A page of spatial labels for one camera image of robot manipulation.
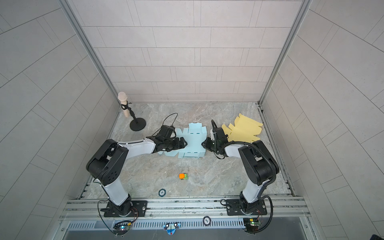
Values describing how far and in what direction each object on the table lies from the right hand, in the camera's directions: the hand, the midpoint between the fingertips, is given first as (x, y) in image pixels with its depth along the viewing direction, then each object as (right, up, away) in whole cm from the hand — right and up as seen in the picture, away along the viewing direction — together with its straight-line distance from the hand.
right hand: (201, 144), depth 93 cm
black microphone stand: (-45, +12, +9) cm, 47 cm away
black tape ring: (-19, -22, -18) cm, 34 cm away
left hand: (-9, +1, -1) cm, 9 cm away
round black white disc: (+2, -30, -25) cm, 40 cm away
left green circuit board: (-36, -32, -28) cm, 56 cm away
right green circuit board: (+23, -32, -26) cm, 47 cm away
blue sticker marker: (-13, -31, -28) cm, 44 cm away
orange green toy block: (-10, -14, -14) cm, 22 cm away
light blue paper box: (-4, +4, +4) cm, 8 cm away
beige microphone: (-45, +29, -9) cm, 54 cm away
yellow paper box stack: (+30, +8, +6) cm, 31 cm away
